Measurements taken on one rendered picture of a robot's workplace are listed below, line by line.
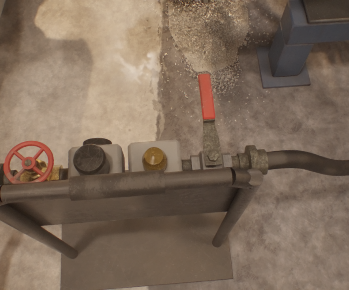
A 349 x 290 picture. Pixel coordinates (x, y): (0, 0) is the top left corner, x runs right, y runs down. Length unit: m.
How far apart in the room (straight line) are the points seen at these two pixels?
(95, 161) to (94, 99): 0.64
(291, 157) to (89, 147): 0.32
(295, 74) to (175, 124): 0.38
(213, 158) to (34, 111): 0.73
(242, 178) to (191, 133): 0.64
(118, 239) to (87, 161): 0.50
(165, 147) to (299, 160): 0.22
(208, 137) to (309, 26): 0.53
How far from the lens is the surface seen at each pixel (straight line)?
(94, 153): 0.62
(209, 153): 0.65
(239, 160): 0.68
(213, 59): 1.29
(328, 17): 1.11
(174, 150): 0.66
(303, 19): 1.11
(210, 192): 0.66
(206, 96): 0.68
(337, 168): 0.80
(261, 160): 0.68
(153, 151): 0.62
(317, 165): 0.74
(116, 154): 0.67
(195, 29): 1.35
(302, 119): 1.25
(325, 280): 1.14
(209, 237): 1.09
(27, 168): 0.64
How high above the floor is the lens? 1.08
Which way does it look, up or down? 68 degrees down
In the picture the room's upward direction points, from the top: straight up
